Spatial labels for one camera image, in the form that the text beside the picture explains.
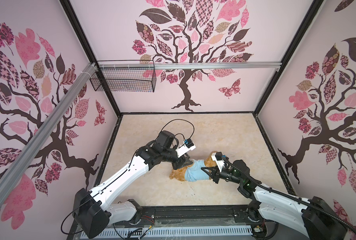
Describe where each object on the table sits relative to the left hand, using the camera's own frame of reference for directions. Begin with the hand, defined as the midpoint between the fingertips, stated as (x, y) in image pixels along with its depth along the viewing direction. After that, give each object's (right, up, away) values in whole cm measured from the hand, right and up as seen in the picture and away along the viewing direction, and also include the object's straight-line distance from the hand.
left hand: (188, 161), depth 72 cm
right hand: (+8, -3, +4) cm, 9 cm away
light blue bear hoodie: (+3, -6, +2) cm, 8 cm away
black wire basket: (-52, +57, +50) cm, 92 cm away
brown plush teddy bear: (+10, 0, -1) cm, 10 cm away
